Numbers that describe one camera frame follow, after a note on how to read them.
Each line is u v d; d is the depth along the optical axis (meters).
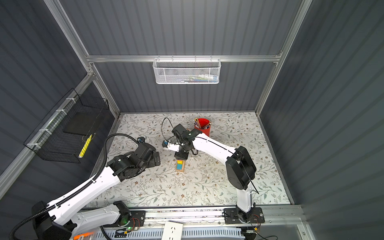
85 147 0.68
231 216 0.73
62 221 0.40
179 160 0.86
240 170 0.48
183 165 0.89
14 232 0.37
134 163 0.56
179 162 0.87
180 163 0.89
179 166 0.88
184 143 0.62
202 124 0.99
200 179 0.87
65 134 0.73
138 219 0.72
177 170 0.89
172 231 0.67
